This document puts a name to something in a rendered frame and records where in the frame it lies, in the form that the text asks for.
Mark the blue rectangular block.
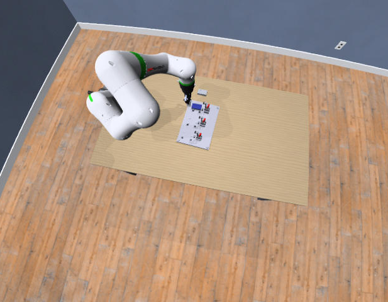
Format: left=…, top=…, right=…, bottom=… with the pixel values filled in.
left=192, top=103, right=202, bottom=110

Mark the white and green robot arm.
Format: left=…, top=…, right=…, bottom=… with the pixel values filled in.
left=87, top=50, right=196, bottom=140

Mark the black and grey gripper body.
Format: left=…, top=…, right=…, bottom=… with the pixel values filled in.
left=182, top=90, right=193, bottom=97

